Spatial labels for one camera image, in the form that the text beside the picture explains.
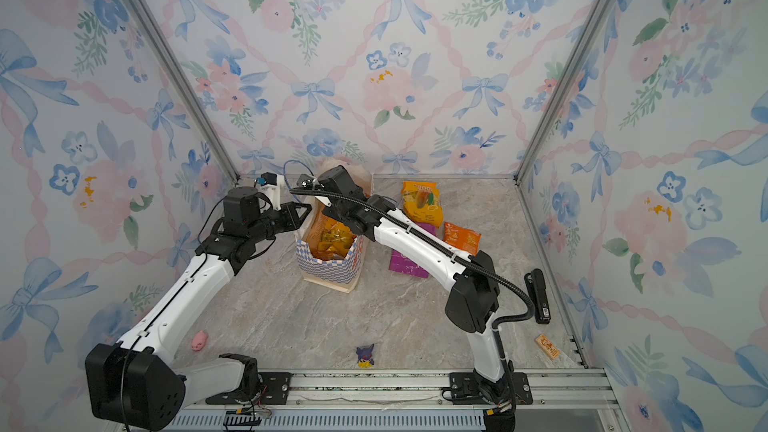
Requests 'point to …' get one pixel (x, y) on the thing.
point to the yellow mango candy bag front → (335, 241)
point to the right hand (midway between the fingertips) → (337, 185)
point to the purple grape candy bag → (401, 263)
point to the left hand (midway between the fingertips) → (311, 204)
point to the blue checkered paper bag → (344, 274)
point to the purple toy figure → (364, 356)
